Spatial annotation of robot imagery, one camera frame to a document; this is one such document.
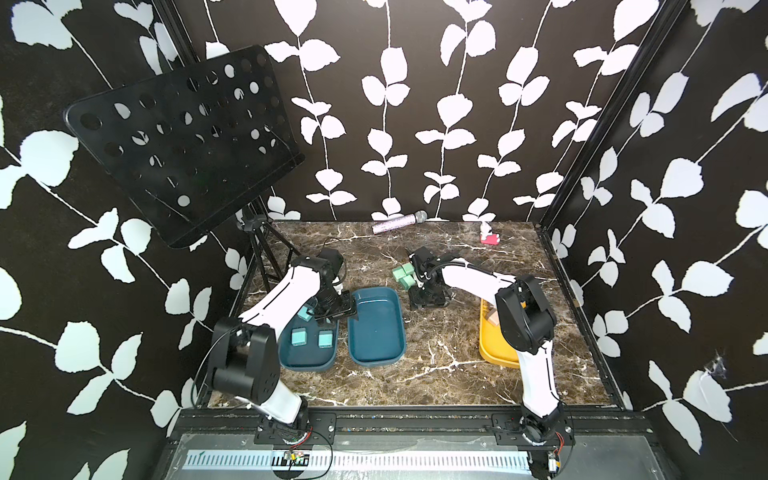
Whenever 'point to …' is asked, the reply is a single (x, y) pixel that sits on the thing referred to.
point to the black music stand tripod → (255, 220)
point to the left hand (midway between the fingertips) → (350, 315)
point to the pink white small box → (491, 239)
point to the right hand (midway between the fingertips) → (414, 302)
